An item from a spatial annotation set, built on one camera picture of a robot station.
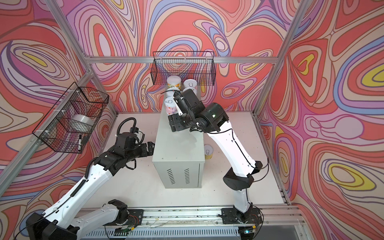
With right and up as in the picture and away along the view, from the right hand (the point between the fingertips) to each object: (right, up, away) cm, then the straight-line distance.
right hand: (179, 124), depth 65 cm
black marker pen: (-50, -9, +7) cm, 51 cm away
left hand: (-17, -11, +13) cm, 24 cm away
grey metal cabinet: (0, -13, -7) cm, 15 cm away
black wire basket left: (-53, 0, +6) cm, 54 cm away
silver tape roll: (-48, +2, +6) cm, 48 cm away
